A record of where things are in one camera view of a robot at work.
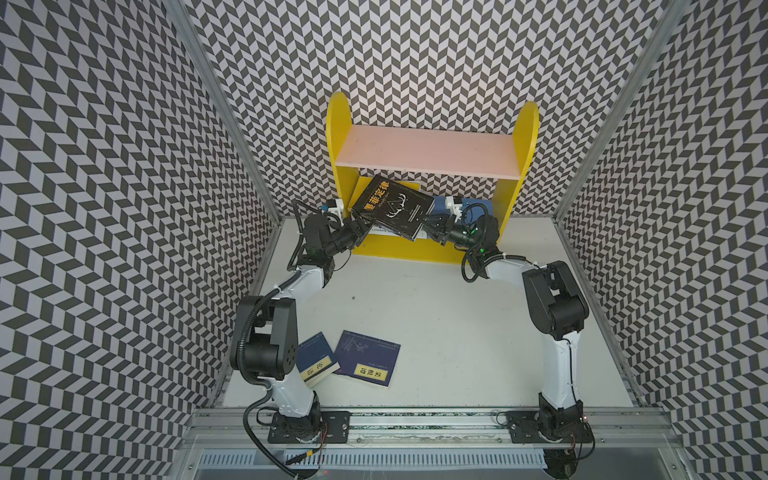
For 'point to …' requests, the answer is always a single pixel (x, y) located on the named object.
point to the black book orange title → (393, 209)
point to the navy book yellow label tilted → (316, 361)
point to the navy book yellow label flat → (366, 358)
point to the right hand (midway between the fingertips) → (419, 221)
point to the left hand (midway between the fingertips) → (378, 219)
